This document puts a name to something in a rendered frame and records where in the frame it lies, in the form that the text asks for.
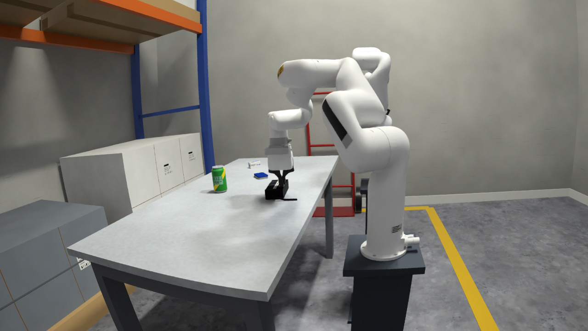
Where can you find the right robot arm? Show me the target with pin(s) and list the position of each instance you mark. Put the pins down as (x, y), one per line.
(378, 65)

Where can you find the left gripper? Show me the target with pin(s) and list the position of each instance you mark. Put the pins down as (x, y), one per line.
(283, 162)

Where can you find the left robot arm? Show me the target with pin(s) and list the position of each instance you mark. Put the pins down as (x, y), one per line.
(351, 115)

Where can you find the black power strip body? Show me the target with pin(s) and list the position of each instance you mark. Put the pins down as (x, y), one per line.
(274, 191)

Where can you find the green drink can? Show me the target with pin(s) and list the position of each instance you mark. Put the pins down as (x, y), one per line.
(219, 179)

